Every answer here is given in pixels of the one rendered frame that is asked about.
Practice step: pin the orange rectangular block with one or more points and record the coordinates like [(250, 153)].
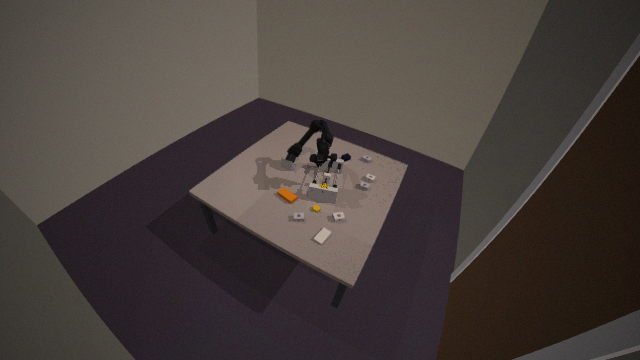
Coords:
[(287, 195)]

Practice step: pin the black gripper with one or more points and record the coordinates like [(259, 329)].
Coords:
[(313, 158)]

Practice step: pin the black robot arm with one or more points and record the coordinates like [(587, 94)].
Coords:
[(322, 146)]

